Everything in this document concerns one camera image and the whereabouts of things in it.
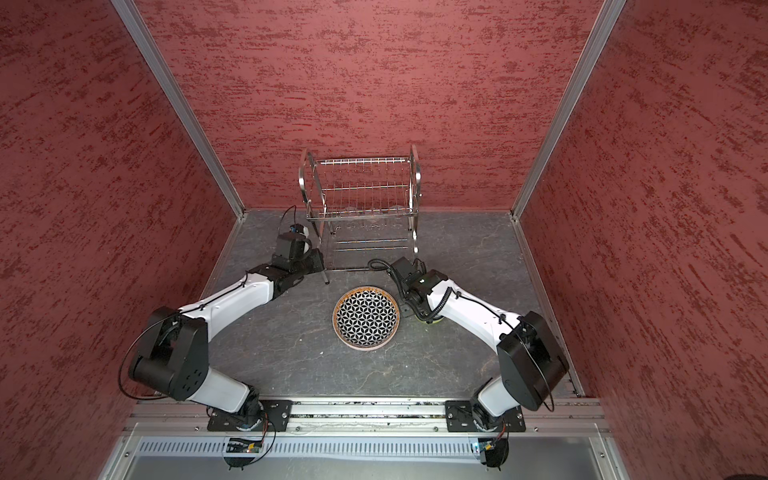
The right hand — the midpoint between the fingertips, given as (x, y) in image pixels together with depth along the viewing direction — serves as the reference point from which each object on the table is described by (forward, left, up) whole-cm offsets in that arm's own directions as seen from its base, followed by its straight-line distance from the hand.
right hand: (413, 308), depth 85 cm
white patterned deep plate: (0, +14, -6) cm, 16 cm away
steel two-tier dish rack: (+35, +15, +6) cm, 39 cm away
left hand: (+15, +28, +4) cm, 33 cm away
